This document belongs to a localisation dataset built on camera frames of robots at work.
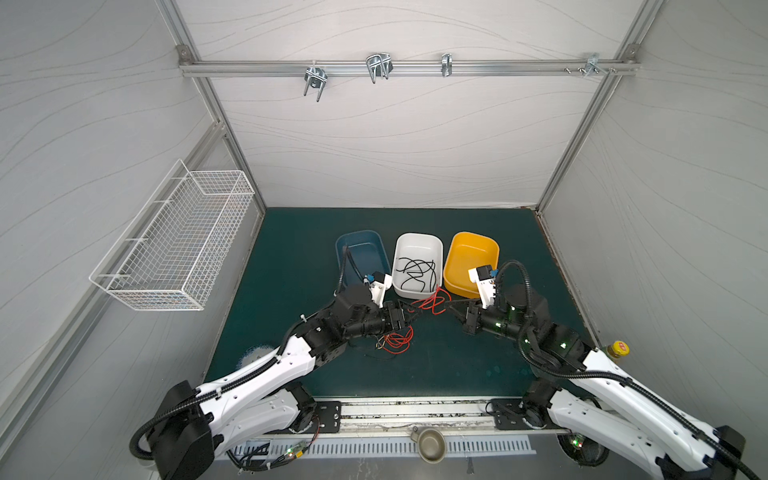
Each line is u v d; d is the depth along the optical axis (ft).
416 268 3.34
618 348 2.21
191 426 1.27
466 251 3.51
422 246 3.46
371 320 2.06
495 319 2.05
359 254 3.40
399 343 2.79
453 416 2.46
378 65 2.51
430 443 2.27
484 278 2.05
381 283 2.27
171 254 2.24
